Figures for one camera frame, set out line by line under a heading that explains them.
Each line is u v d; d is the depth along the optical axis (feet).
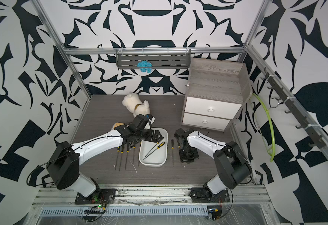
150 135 2.44
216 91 2.59
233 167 1.46
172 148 3.00
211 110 2.66
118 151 2.93
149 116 2.54
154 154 2.90
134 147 2.93
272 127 2.14
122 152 2.92
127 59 3.20
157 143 3.02
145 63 2.98
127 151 2.93
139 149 2.79
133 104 3.37
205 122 3.08
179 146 3.00
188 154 2.43
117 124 3.24
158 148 2.99
